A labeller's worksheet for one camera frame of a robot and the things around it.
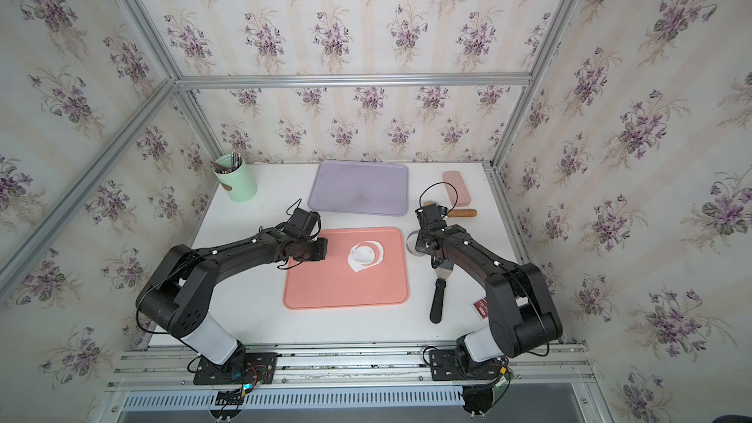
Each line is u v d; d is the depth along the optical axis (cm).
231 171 97
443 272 90
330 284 87
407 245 92
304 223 74
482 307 82
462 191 112
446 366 73
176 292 45
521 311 43
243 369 66
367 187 114
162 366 75
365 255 93
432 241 65
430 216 72
